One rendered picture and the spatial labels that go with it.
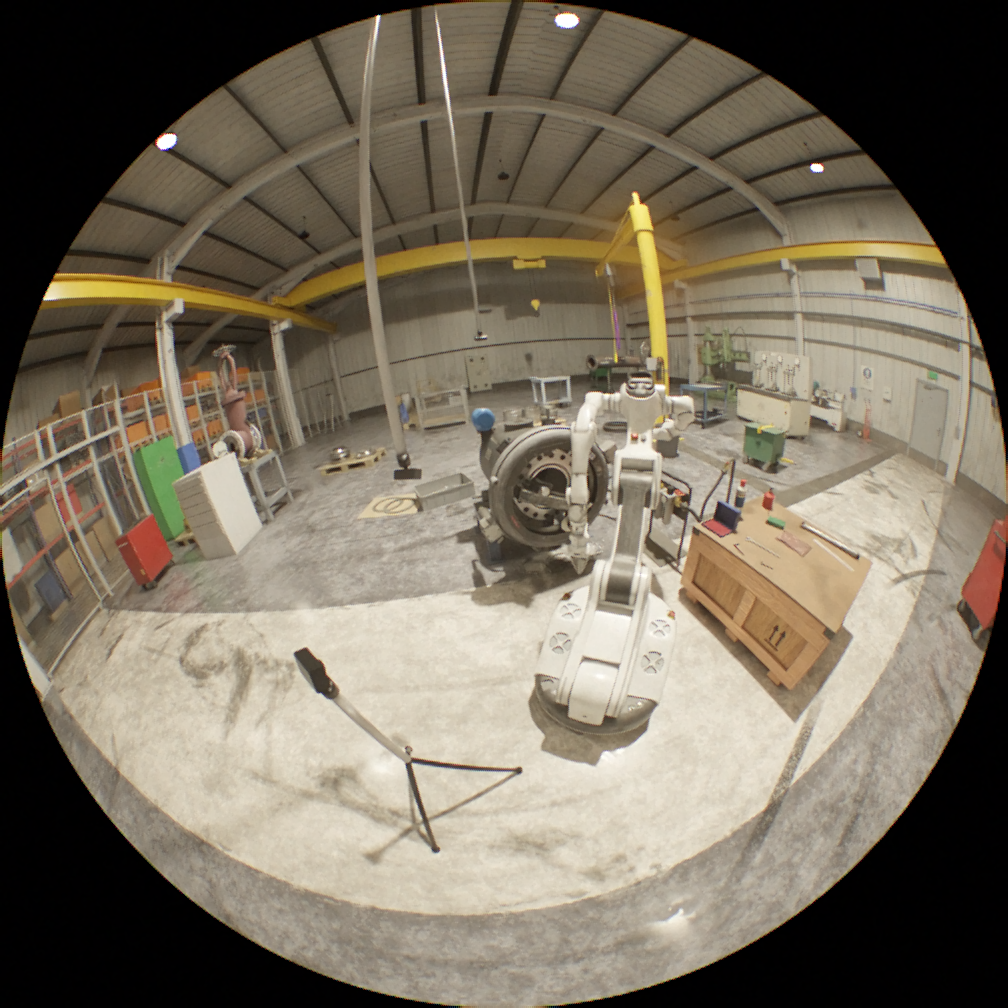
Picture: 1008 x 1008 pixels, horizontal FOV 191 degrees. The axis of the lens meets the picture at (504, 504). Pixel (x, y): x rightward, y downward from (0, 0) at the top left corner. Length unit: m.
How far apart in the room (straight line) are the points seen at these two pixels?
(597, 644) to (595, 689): 0.17
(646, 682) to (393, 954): 1.52
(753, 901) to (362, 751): 1.78
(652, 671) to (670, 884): 0.92
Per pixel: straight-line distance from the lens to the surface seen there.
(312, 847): 1.66
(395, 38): 7.74
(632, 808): 1.38
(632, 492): 1.27
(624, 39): 8.52
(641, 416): 1.42
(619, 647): 1.13
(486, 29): 8.00
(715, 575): 1.80
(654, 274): 5.32
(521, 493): 1.63
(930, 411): 11.08
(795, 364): 7.65
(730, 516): 1.84
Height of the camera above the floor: 1.34
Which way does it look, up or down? 26 degrees down
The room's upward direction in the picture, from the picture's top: 8 degrees counter-clockwise
